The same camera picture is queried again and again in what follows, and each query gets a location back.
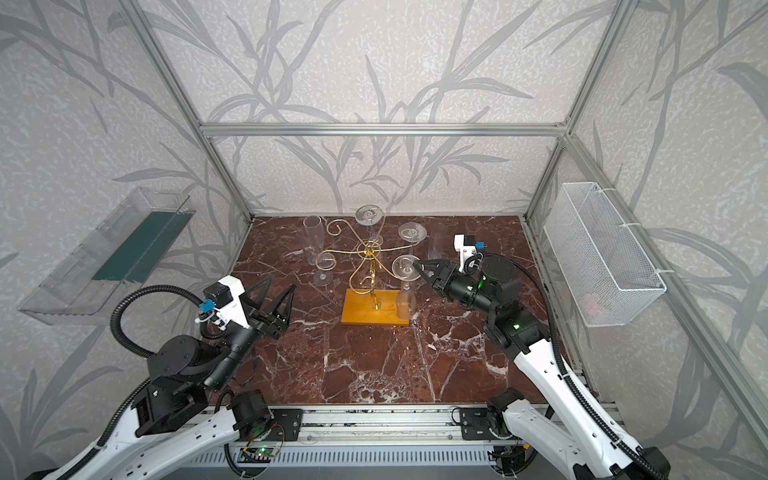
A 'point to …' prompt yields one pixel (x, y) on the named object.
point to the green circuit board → (267, 450)
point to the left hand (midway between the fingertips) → (289, 275)
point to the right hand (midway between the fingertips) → (415, 258)
